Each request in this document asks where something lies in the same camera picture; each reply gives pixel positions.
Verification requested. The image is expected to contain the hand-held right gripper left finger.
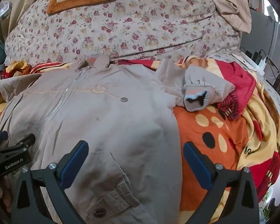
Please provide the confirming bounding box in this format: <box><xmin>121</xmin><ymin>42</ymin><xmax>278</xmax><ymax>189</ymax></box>
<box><xmin>10</xmin><ymin>140</ymin><xmax>89</xmax><ymax>224</ymax></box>

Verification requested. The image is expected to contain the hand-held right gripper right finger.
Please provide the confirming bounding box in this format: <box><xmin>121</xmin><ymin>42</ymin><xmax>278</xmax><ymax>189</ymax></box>
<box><xmin>183</xmin><ymin>141</ymin><xmax>260</xmax><ymax>224</ymax></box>

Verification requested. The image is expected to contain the beige zip jacket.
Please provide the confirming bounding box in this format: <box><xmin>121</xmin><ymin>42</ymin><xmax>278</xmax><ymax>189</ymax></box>
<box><xmin>0</xmin><ymin>55</ymin><xmax>236</xmax><ymax>224</ymax></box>

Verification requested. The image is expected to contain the person's left hand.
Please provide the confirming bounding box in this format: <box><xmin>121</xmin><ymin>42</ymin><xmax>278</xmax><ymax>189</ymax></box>
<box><xmin>0</xmin><ymin>177</ymin><xmax>13</xmax><ymax>213</ymax></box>

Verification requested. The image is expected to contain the orange red printed blanket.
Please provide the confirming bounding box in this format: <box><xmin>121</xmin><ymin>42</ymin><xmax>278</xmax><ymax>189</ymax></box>
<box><xmin>0</xmin><ymin>56</ymin><xmax>280</xmax><ymax>224</ymax></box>

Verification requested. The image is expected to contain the white power strip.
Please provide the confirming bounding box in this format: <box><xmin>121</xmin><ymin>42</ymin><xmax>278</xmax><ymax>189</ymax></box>
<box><xmin>231</xmin><ymin>51</ymin><xmax>267</xmax><ymax>71</ymax></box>

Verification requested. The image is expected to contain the floral quilt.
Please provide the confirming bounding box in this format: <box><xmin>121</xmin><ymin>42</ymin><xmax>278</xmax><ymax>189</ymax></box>
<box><xmin>5</xmin><ymin>0</ymin><xmax>242</xmax><ymax>66</ymax></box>

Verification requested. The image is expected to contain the dark grey cabinet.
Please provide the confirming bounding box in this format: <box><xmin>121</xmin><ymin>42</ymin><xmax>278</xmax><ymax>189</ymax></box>
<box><xmin>240</xmin><ymin>7</ymin><xmax>280</xmax><ymax>87</ymax></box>

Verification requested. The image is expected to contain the plain beige cloth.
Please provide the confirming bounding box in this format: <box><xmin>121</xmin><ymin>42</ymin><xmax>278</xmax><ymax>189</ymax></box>
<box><xmin>194</xmin><ymin>0</ymin><xmax>252</xmax><ymax>33</ymax></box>

